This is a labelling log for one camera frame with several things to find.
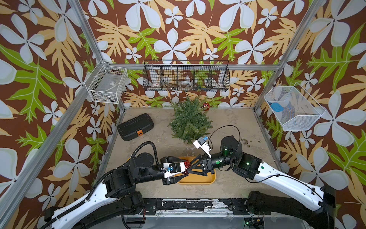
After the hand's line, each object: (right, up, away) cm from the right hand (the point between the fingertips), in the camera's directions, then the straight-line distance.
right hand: (189, 170), depth 57 cm
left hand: (-1, +2, +2) cm, 3 cm away
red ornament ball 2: (-1, +2, 0) cm, 3 cm away
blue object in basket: (+56, +29, +29) cm, 69 cm away
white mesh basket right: (+64, +25, +22) cm, 72 cm away
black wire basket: (-16, +52, +40) cm, 68 cm away
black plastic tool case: (-37, +16, +46) cm, 62 cm away
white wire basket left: (-50, +43, +29) cm, 72 cm away
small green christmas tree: (+2, +20, +19) cm, 28 cm away
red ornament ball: (+11, +29, +23) cm, 38 cm away
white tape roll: (0, +46, +42) cm, 62 cm away
